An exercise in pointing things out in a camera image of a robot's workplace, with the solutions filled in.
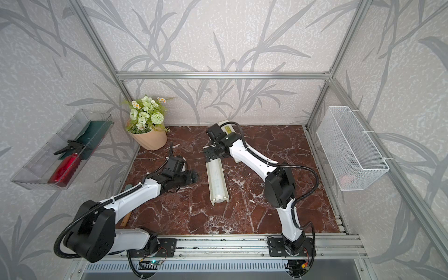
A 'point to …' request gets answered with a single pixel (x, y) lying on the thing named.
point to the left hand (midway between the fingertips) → (193, 176)
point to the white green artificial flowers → (146, 115)
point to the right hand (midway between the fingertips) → (214, 151)
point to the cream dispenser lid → (226, 125)
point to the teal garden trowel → (128, 186)
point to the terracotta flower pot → (152, 140)
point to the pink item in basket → (346, 180)
